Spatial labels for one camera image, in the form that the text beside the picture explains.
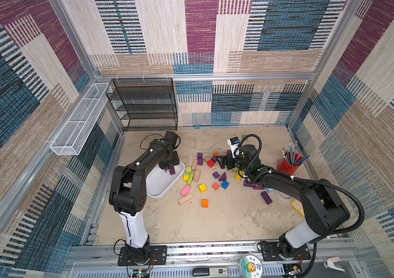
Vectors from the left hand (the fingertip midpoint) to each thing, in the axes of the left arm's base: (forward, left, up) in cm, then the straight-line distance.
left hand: (173, 163), depth 95 cm
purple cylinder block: (-18, -48, -6) cm, 51 cm away
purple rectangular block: (-1, +1, -6) cm, 6 cm away
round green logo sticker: (-47, -32, +1) cm, 57 cm away
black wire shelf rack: (+36, +19, +13) cm, 42 cm away
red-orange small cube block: (-10, -22, -7) cm, 26 cm away
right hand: (0, -28, +6) cm, 28 cm away
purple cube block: (-4, -23, -6) cm, 24 cm away
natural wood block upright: (-5, -12, -5) cm, 14 cm away
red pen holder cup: (-1, -63, +1) cm, 63 cm away
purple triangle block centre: (-7, -27, -5) cm, 28 cm away
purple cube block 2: (+4, -14, -5) cm, 16 cm away
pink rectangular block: (-13, -7, -6) cm, 16 cm away
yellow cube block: (-12, -16, -6) cm, 21 cm away
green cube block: (-2, -8, -3) cm, 9 cm away
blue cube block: (-11, -27, -5) cm, 30 cm away
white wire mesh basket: (-2, +38, +27) cm, 47 cm away
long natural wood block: (-17, -7, -7) cm, 20 cm away
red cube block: (+3, -20, -6) cm, 22 cm away
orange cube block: (-20, -16, -6) cm, 27 cm away
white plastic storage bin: (-12, +6, -2) cm, 14 cm away
